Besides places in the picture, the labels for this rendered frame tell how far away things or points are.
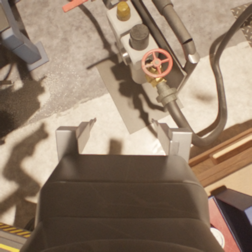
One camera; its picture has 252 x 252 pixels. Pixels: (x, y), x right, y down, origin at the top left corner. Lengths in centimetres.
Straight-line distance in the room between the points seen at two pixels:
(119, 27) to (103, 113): 51
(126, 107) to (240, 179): 62
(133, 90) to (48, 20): 67
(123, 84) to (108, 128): 24
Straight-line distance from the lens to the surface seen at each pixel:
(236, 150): 67
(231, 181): 48
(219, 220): 49
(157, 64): 44
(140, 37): 47
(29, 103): 112
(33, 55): 113
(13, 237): 80
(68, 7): 60
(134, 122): 91
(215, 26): 117
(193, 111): 95
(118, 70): 99
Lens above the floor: 90
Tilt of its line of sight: 81 degrees down
